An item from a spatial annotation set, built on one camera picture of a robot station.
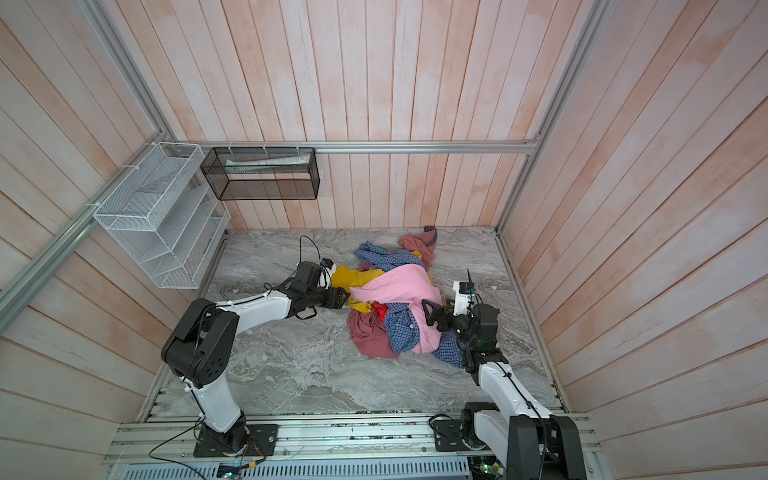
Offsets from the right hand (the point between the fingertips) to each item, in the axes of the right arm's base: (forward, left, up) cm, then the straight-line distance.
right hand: (436, 300), depth 86 cm
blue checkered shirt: (-7, +10, -2) cm, 13 cm away
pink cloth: (+3, +8, +3) cm, 9 cm away
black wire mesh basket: (+44, +60, +13) cm, 76 cm away
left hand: (+5, +30, -8) cm, 32 cm away
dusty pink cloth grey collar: (+31, +1, -9) cm, 32 cm away
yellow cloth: (+16, +29, -12) cm, 36 cm away
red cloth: (-2, +16, -2) cm, 16 cm away
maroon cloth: (-8, +20, -7) cm, 22 cm away
